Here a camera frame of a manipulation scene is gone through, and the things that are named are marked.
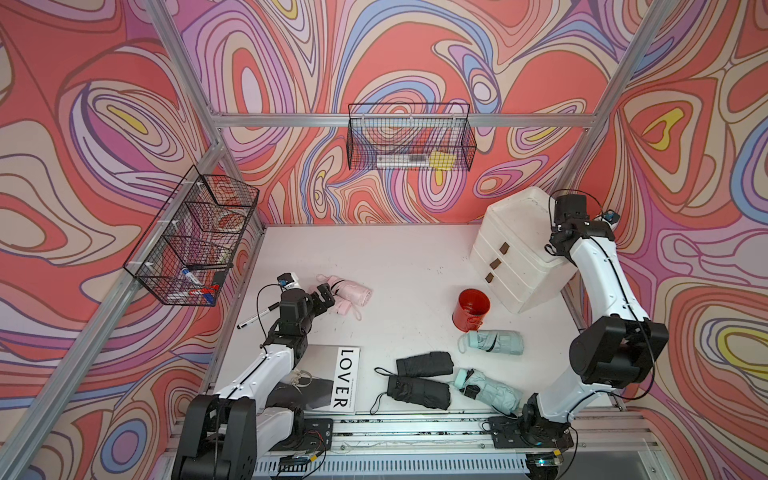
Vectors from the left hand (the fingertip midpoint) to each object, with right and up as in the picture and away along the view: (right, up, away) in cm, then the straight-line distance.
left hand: (319, 290), depth 87 cm
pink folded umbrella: (+7, -1, +11) cm, 13 cm away
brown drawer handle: (+55, +13, 0) cm, 56 cm away
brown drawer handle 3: (+55, +3, +11) cm, 56 cm away
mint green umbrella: (+53, -15, -1) cm, 55 cm away
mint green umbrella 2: (+43, -24, -11) cm, 51 cm away
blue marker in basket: (-28, +5, -15) cm, 32 cm away
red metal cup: (+46, -7, +5) cm, 47 cm away
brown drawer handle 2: (+54, +8, +5) cm, 55 cm away
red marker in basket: (-18, +3, -24) cm, 30 cm away
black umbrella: (+32, -20, -5) cm, 38 cm away
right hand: (+72, +11, -7) cm, 73 cm away
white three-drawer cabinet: (+57, +11, 0) cm, 58 cm away
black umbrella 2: (+29, -25, -11) cm, 40 cm away
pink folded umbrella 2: (+6, -6, +7) cm, 11 cm away
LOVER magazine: (+6, -22, -8) cm, 24 cm away
